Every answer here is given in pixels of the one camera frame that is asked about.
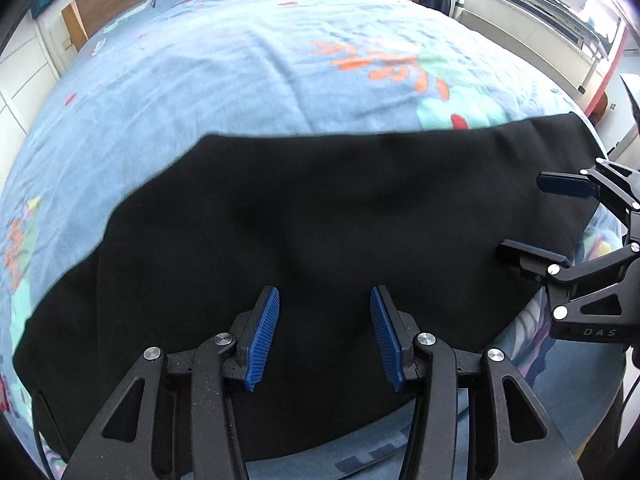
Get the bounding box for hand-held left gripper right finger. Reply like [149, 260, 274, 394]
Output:
[369, 285, 583, 480]

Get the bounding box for white radiator cover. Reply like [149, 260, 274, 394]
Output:
[460, 0, 596, 91]

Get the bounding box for black pants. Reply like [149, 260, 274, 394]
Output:
[12, 114, 608, 466]

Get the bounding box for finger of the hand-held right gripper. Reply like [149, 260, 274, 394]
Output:
[536, 157, 640, 211]
[499, 239, 640, 321]

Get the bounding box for red framed board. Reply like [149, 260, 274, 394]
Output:
[585, 25, 628, 121]

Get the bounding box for blue printed blanket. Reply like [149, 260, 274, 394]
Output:
[0, 0, 631, 480]

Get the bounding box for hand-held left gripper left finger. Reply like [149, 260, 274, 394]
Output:
[70, 285, 281, 480]

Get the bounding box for white wardrobe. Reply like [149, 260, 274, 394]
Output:
[0, 25, 63, 136]

